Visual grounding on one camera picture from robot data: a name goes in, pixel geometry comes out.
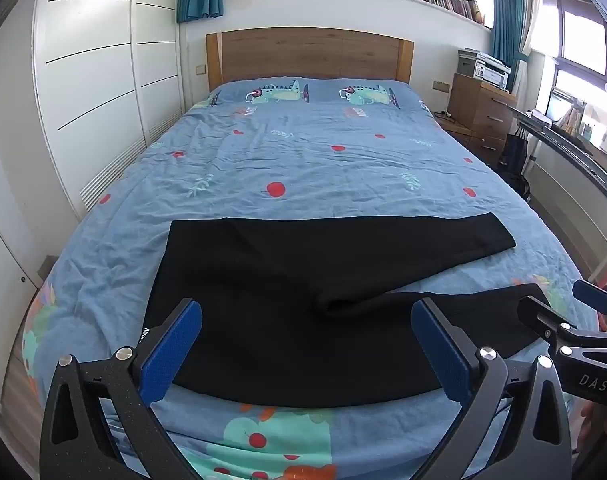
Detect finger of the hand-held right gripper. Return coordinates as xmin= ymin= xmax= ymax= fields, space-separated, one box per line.
xmin=572 ymin=279 xmax=607 ymax=333
xmin=516 ymin=296 xmax=580 ymax=347

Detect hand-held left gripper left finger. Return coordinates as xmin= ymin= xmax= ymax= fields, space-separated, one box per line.
xmin=40 ymin=298 xmax=204 ymax=480

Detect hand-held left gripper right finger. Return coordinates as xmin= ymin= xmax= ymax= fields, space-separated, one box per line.
xmin=411 ymin=298 xmax=574 ymax=480

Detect black pants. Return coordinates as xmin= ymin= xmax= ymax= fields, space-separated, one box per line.
xmin=142 ymin=212 xmax=554 ymax=408

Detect dark desk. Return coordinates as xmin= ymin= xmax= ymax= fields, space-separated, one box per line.
xmin=513 ymin=107 xmax=607 ymax=211

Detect dark bag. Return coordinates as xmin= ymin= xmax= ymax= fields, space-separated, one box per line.
xmin=498 ymin=132 xmax=531 ymax=177

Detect wooden drawer cabinet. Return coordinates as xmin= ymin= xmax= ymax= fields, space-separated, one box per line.
xmin=448 ymin=72 xmax=518 ymax=166

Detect blue printed blanket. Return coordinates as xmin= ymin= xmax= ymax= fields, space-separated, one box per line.
xmin=20 ymin=79 xmax=601 ymax=480

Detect white printer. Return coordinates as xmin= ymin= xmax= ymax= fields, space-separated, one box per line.
xmin=456 ymin=49 xmax=511 ymax=90

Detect window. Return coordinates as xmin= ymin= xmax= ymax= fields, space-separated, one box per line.
xmin=543 ymin=0 xmax=607 ymax=111

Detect dinosaur print pillow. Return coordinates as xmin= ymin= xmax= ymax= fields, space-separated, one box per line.
xmin=328 ymin=80 xmax=434 ymax=112
xmin=208 ymin=79 xmax=330 ymax=107

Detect white wardrobe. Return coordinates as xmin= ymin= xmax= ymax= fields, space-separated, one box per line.
xmin=0 ymin=0 xmax=185 ymax=406

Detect wooden headboard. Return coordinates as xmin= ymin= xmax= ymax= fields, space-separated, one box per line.
xmin=206 ymin=27 xmax=415 ymax=93

